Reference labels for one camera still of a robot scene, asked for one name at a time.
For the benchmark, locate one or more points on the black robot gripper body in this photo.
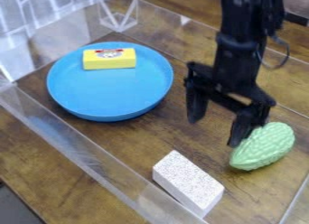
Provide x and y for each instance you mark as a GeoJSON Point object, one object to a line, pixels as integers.
{"type": "Point", "coordinates": [233, 73]}

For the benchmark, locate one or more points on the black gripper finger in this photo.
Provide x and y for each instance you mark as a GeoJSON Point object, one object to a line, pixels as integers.
{"type": "Point", "coordinates": [249, 118]}
{"type": "Point", "coordinates": [196, 103]}

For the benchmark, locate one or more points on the green bumpy gourd toy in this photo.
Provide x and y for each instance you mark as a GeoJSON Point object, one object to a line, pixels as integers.
{"type": "Point", "coordinates": [264, 147]}

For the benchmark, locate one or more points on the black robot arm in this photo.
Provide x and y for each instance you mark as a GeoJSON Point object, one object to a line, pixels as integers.
{"type": "Point", "coordinates": [250, 20]}

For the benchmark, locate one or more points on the blue round plastic tray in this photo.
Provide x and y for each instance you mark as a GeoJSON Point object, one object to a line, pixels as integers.
{"type": "Point", "coordinates": [110, 95]}

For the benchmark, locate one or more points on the yellow rectangular block with label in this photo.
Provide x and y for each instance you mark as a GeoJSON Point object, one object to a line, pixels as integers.
{"type": "Point", "coordinates": [101, 59]}

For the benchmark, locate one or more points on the white speckled rectangular block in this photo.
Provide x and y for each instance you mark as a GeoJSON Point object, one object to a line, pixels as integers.
{"type": "Point", "coordinates": [188, 183]}

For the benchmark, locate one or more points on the clear acrylic enclosure wall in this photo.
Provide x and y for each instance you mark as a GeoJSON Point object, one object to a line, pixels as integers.
{"type": "Point", "coordinates": [83, 172]}

